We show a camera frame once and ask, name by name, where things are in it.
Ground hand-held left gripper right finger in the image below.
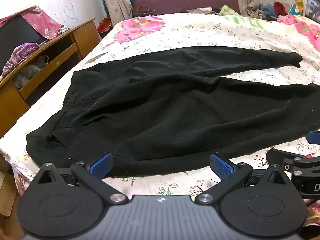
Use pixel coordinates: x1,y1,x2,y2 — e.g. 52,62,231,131
195,153,292,204

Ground white floral bed sheet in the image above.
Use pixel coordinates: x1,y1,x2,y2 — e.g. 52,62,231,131
0,15,320,205

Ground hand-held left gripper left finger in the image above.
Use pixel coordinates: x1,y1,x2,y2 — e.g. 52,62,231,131
32,152,129,204

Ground black television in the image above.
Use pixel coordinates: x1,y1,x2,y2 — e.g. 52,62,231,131
0,14,48,73

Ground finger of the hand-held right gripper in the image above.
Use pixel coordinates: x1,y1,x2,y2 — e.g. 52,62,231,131
307,131,320,146
266,148,309,173

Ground pink cartoon quilt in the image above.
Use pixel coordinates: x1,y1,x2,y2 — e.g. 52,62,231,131
100,12,320,53

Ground dark brown headboard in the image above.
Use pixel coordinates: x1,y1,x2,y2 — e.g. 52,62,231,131
306,0,320,22

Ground black pants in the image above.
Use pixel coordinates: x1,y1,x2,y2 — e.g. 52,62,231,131
26,46,320,179

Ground grey clothes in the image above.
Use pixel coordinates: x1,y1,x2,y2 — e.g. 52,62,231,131
12,55,50,90

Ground red cloth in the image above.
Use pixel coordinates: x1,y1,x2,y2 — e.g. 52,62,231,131
273,1,288,17

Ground purple dotted cloth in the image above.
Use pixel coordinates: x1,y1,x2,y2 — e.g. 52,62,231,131
1,42,40,77

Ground pink floral cloth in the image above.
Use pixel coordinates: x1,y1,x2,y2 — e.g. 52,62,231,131
0,5,65,40

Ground wooden desk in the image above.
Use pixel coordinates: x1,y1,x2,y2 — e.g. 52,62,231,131
0,18,100,138

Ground brown handbag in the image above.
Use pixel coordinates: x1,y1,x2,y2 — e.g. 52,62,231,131
133,5,156,17

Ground green checked cloth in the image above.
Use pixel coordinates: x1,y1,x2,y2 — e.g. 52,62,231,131
218,4,241,16

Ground blue clothes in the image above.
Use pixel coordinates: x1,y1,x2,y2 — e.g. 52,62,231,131
260,3,276,16

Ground red bag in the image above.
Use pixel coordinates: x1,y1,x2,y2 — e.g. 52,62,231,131
97,17,113,35

